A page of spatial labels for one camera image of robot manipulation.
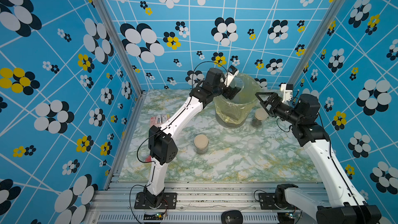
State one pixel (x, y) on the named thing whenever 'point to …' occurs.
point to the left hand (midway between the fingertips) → (236, 82)
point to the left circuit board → (151, 216)
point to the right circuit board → (286, 218)
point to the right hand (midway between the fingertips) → (260, 98)
